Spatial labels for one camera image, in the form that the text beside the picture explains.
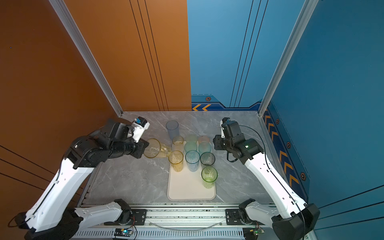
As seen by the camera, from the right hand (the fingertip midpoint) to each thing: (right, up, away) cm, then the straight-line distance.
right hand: (215, 140), depth 75 cm
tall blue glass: (-25, +6, +20) cm, 33 cm away
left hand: (-30, 0, -11) cm, 32 cm away
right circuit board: (+17, -44, -4) cm, 48 cm away
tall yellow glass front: (-21, -13, +12) cm, 28 cm away
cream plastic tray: (-15, -27, +10) cm, 32 cm away
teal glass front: (-13, -5, +15) cm, 21 cm away
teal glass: (-4, -6, +20) cm, 21 cm away
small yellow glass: (-22, -3, +24) cm, 33 cm away
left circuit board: (-45, -44, -4) cm, 63 cm away
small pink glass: (-5, -1, +24) cm, 24 cm away
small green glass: (-13, -1, +22) cm, 25 cm away
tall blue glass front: (-12, -12, +13) cm, 21 cm away
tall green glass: (-2, -21, +8) cm, 23 cm away
